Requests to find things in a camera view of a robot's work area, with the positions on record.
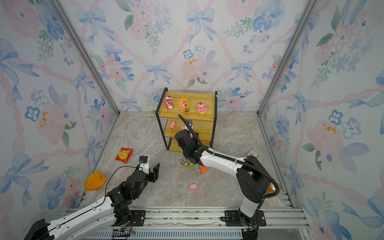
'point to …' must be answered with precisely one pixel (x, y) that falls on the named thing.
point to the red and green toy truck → (185, 163)
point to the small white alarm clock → (252, 153)
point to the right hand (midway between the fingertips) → (185, 131)
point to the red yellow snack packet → (124, 154)
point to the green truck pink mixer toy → (191, 165)
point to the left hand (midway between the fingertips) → (154, 162)
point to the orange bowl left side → (95, 181)
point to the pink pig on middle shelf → (172, 125)
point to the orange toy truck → (203, 168)
